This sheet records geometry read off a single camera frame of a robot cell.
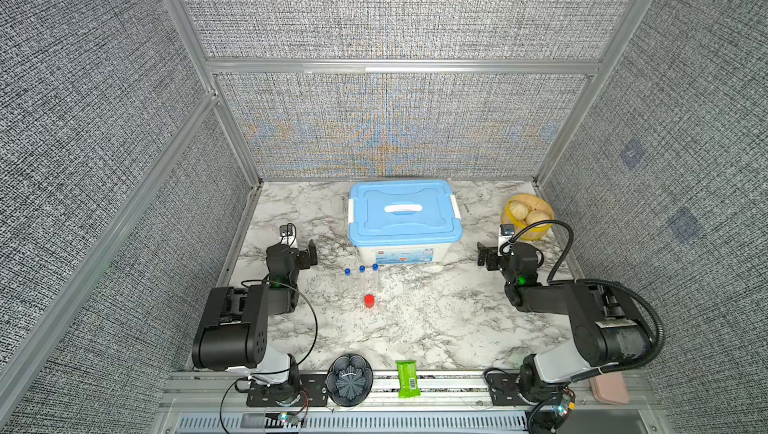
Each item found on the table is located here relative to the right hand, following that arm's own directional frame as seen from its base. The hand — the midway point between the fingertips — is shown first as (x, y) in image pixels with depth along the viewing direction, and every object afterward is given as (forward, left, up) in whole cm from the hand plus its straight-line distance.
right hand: (496, 240), depth 94 cm
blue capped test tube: (-16, +45, +9) cm, 49 cm away
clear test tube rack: (-14, +39, 0) cm, 42 cm away
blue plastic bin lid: (+2, +31, +11) cm, 33 cm away
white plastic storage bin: (-6, +30, +1) cm, 30 cm away
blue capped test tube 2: (-15, +41, +9) cm, 45 cm away
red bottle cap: (-18, +40, -4) cm, 44 cm away
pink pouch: (-40, -19, -5) cm, 44 cm away
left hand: (-1, +63, +2) cm, 63 cm away
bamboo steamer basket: (+18, -18, -3) cm, 26 cm away
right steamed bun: (+10, -16, 0) cm, 19 cm away
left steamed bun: (+13, -11, 0) cm, 17 cm away
